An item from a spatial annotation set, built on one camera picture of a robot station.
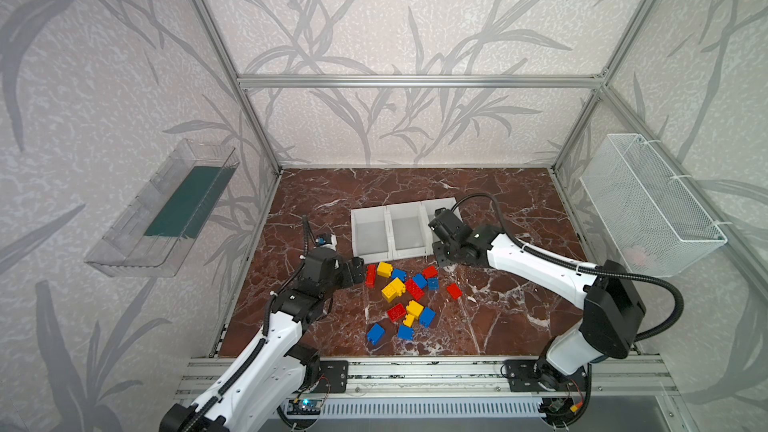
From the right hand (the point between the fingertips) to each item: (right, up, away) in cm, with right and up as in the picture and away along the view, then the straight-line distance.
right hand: (442, 242), depth 86 cm
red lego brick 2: (+4, -15, +3) cm, 16 cm away
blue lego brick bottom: (-11, -24, -5) cm, 27 cm away
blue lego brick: (-13, -11, +6) cm, 18 cm away
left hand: (-25, -3, -3) cm, 25 cm away
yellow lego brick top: (-17, -9, +5) cm, 20 cm away
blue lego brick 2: (-6, -12, +3) cm, 14 cm away
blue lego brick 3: (-5, -20, -4) cm, 21 cm away
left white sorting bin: (-22, 0, +14) cm, 26 cm away
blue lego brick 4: (-19, -24, -7) cm, 31 cm away
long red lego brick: (-21, -11, +5) cm, 24 cm away
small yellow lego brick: (-10, -21, -4) cm, 23 cm away
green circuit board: (-35, -37, -15) cm, 53 cm away
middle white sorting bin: (-10, +2, +10) cm, 15 cm away
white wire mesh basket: (+42, +8, -23) cm, 49 cm away
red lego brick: (-3, -10, +4) cm, 11 cm away
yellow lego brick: (-8, -18, -3) cm, 20 cm away
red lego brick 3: (-13, -20, -2) cm, 24 cm away
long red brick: (-8, -15, +1) cm, 17 cm away
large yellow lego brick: (-14, -13, -1) cm, 20 cm away
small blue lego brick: (-2, -13, +3) cm, 13 cm away
